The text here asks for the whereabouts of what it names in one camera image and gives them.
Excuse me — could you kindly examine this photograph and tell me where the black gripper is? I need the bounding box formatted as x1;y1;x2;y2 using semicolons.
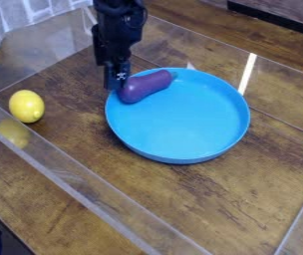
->
92;0;148;91

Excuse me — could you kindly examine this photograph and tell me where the blue round tray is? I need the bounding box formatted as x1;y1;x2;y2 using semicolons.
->
105;68;250;164

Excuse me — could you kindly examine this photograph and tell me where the purple toy eggplant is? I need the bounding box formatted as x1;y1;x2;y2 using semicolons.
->
117;70;176;104

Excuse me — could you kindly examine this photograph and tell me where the yellow toy lemon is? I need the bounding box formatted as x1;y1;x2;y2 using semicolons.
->
9;90;45;124

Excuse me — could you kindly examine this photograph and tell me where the white patterned curtain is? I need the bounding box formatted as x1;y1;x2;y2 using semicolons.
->
0;0;93;46

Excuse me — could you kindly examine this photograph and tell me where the dark bar on table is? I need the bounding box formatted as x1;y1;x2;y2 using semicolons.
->
227;0;303;34

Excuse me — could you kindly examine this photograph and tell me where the clear acrylic enclosure wall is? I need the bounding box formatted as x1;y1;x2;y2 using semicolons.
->
0;3;303;255

